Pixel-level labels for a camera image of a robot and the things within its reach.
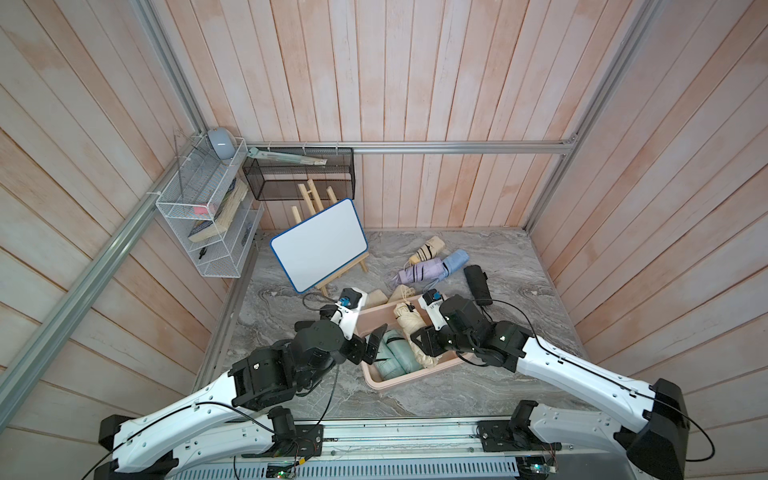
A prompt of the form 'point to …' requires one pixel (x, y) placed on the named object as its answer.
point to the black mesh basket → (277, 180)
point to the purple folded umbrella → (423, 271)
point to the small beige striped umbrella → (427, 251)
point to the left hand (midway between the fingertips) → (366, 322)
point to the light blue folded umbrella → (452, 263)
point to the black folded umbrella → (477, 279)
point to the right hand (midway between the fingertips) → (416, 333)
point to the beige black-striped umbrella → (376, 298)
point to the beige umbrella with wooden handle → (411, 321)
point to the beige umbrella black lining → (400, 293)
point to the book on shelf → (214, 227)
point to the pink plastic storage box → (370, 317)
